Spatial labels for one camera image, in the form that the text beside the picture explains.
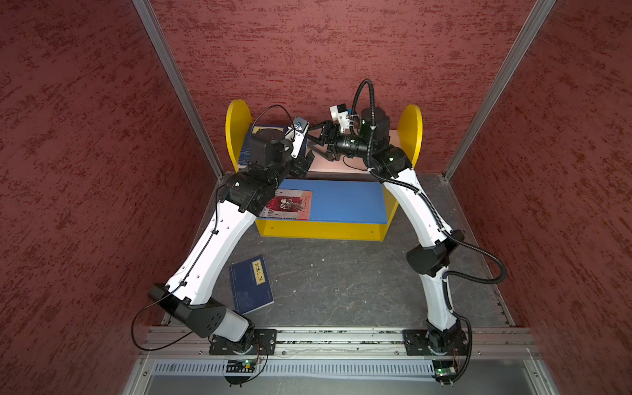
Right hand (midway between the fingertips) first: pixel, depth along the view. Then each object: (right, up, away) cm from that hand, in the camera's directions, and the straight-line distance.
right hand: (304, 142), depth 65 cm
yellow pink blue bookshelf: (+14, -17, +27) cm, 35 cm away
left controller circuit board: (-19, -65, +6) cm, 68 cm away
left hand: (-3, -1, +2) cm, 4 cm away
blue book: (-21, -46, +21) cm, 55 cm away
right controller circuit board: (+41, -66, +6) cm, 78 cm away
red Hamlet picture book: (-7, -18, +25) cm, 31 cm away
